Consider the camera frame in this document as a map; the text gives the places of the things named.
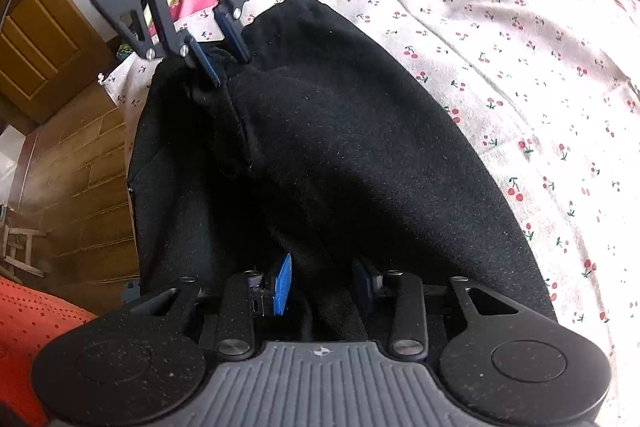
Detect black pants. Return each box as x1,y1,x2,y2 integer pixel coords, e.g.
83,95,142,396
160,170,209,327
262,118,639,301
127,0,554,341

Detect wooden door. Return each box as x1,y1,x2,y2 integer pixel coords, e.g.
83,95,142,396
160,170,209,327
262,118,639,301
1,0,115,127

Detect orange red cloth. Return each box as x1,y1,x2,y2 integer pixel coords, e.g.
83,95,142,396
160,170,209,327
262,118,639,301
0,277,96,426

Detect small wooden stool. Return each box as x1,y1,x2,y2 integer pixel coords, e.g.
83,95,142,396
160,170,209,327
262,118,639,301
1,225,47,284

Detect cherry print bed sheet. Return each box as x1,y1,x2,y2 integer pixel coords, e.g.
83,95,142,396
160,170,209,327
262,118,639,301
105,0,639,426

